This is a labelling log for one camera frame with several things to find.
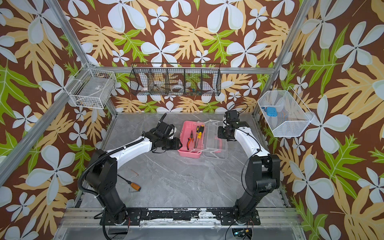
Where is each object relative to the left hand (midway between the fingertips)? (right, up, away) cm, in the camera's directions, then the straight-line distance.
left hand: (179, 143), depth 89 cm
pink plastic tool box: (+3, +10, +20) cm, 22 cm away
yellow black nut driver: (+13, +7, +9) cm, 17 cm away
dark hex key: (-27, -27, -6) cm, 39 cm away
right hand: (+25, +6, +2) cm, 26 cm away
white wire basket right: (+61, +17, -5) cm, 64 cm away
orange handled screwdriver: (-26, -23, -7) cm, 35 cm away
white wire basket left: (-50, +32, -3) cm, 60 cm away
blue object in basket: (+54, +19, -3) cm, 57 cm away
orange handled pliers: (+7, +3, +15) cm, 17 cm away
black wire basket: (-3, +42, +8) cm, 43 cm away
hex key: (-27, -18, -1) cm, 32 cm away
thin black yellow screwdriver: (+11, +6, +9) cm, 16 cm away
